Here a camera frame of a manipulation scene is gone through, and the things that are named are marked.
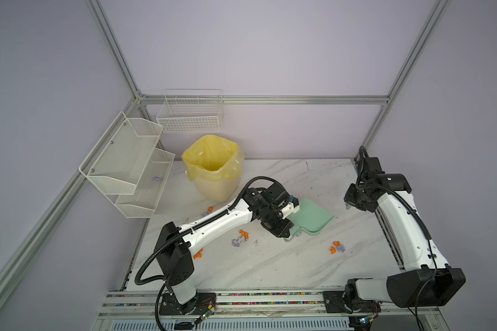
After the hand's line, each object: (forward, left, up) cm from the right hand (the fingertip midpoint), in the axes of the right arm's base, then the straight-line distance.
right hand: (350, 199), depth 76 cm
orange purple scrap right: (-10, +1, -22) cm, 24 cm away
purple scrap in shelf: (+15, +82, -6) cm, 83 cm away
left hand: (-13, +25, -4) cm, 29 cm away
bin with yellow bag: (+31, +59, -13) cm, 67 cm away
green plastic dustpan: (-4, +14, -7) cm, 17 cm away
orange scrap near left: (-14, +60, -21) cm, 65 cm away
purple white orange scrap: (-7, +42, -20) cm, 47 cm away
